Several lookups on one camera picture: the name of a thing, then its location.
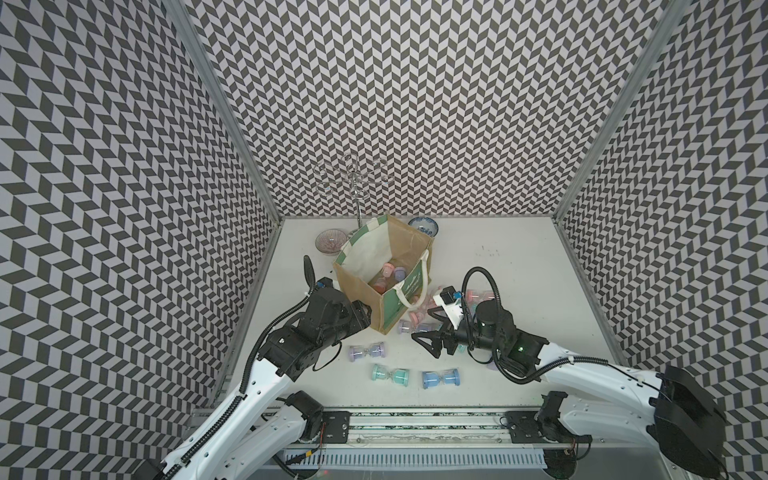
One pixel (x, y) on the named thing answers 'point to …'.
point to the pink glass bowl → (330, 241)
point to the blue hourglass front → (431, 379)
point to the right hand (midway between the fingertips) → (422, 329)
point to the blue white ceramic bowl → (426, 225)
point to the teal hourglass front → (399, 375)
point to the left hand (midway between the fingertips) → (362, 316)
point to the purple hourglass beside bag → (406, 326)
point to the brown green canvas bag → (360, 263)
